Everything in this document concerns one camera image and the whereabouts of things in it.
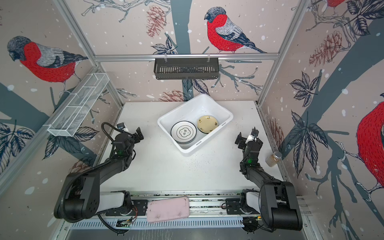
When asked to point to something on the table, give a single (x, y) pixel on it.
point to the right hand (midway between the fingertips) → (248, 136)
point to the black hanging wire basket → (186, 68)
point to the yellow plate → (206, 123)
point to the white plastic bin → (190, 111)
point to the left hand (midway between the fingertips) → (130, 129)
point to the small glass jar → (273, 159)
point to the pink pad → (168, 209)
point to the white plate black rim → (183, 132)
